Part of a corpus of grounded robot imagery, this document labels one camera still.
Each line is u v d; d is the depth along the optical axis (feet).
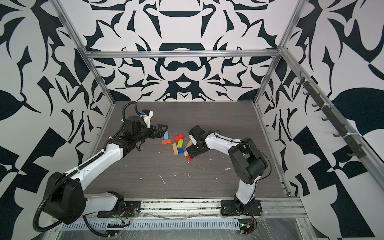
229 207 2.44
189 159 2.91
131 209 2.42
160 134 2.41
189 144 3.16
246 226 2.34
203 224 2.34
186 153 3.00
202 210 2.44
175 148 3.10
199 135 2.41
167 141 3.24
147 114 2.40
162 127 2.45
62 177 1.40
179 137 3.25
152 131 2.39
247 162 1.58
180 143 3.17
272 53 3.19
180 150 3.14
